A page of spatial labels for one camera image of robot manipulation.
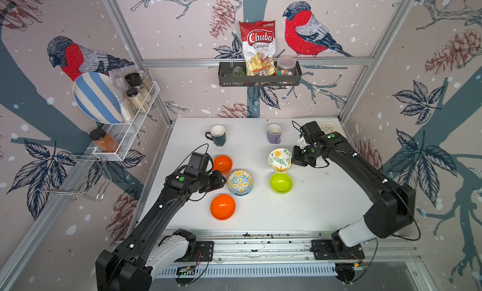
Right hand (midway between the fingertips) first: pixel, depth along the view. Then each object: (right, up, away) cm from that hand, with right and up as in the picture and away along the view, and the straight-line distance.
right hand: (291, 159), depth 83 cm
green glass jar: (-24, +43, +11) cm, 51 cm away
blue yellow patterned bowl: (-23, -13, +7) cm, 27 cm away
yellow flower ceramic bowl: (-4, -1, +4) cm, 6 cm away
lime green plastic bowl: (-3, -13, +7) cm, 15 cm away
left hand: (-28, -7, -6) cm, 30 cm away
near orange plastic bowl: (-31, -22, 0) cm, 38 cm away
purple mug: (-5, +12, +21) cm, 24 cm away
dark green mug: (-36, +11, +19) cm, 43 cm away
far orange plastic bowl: (-33, -4, +15) cm, 36 cm away
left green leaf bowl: (-23, -16, 0) cm, 28 cm away
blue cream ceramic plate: (+33, +16, +33) cm, 49 cm away
